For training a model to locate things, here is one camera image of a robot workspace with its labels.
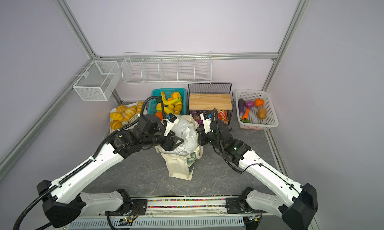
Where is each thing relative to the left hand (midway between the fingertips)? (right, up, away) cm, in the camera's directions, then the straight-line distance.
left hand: (177, 139), depth 68 cm
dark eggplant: (+42, +20, +44) cm, 64 cm away
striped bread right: (-35, +17, +44) cm, 59 cm away
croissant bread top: (-49, +16, +43) cm, 67 cm away
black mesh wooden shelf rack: (+17, +24, +34) cm, 45 cm away
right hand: (+9, +4, +5) cm, 11 cm away
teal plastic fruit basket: (-23, +29, +47) cm, 60 cm away
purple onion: (+48, +20, +43) cm, 67 cm away
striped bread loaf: (-42, +13, +42) cm, 61 cm away
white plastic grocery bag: (+4, +4, +2) cm, 6 cm away
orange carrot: (+45, +11, +40) cm, 61 cm away
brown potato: (+56, +13, +38) cm, 69 cm away
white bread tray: (-57, +15, +47) cm, 75 cm away
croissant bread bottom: (-48, +5, +34) cm, 59 cm away
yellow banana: (-12, +21, +41) cm, 48 cm away
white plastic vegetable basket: (+60, +8, +33) cm, 69 cm away
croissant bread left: (-50, +10, +40) cm, 65 cm away
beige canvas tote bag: (0, -15, +5) cm, 16 cm away
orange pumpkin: (+56, +21, +44) cm, 74 cm away
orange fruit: (-7, +26, +43) cm, 51 cm away
